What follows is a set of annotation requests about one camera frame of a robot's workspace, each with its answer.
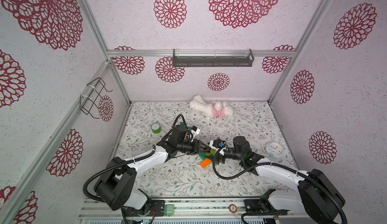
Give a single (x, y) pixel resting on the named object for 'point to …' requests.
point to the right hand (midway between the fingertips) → (207, 147)
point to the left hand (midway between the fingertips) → (207, 150)
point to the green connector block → (169, 210)
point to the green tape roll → (155, 128)
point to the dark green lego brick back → (202, 156)
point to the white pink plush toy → (210, 110)
